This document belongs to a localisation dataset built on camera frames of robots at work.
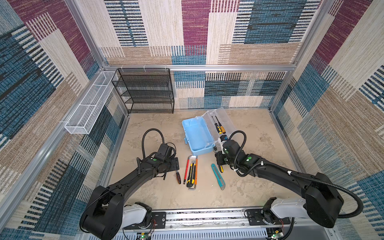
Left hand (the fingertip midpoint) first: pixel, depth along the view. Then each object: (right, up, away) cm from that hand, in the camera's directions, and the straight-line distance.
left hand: (174, 162), depth 87 cm
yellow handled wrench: (+26, -2, -6) cm, 27 cm away
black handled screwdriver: (+26, +19, +7) cm, 33 cm away
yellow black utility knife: (+9, -10, -2) cm, 14 cm away
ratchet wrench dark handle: (+3, -8, -1) cm, 9 cm away
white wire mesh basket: (-56, +27, +7) cm, 63 cm away
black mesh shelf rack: (-24, +47, +24) cm, 58 cm away
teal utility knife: (+27, -11, -2) cm, 29 cm away
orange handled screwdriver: (+29, +19, +7) cm, 35 cm away
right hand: (+24, +4, -2) cm, 24 cm away
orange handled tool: (+13, -5, +4) cm, 14 cm away
